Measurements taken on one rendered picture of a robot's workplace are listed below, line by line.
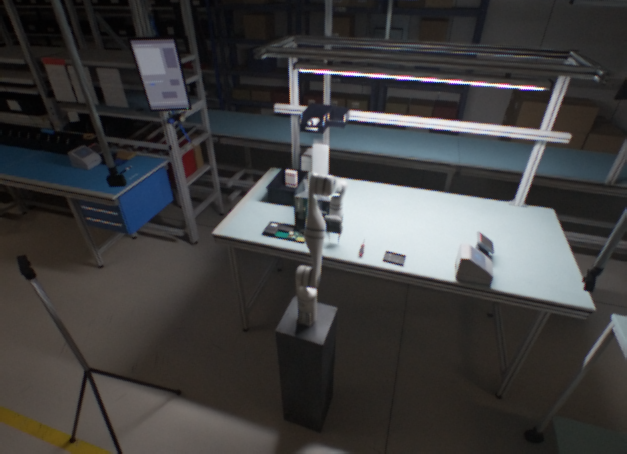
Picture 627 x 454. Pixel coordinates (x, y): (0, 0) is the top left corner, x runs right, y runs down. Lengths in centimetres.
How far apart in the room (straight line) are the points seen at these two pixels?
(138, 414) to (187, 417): 31
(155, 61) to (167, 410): 225
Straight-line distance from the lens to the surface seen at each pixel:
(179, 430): 264
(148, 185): 326
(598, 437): 261
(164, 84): 284
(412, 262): 200
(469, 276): 195
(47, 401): 311
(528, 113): 507
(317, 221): 155
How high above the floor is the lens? 228
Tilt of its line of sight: 35 degrees down
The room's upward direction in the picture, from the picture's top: straight up
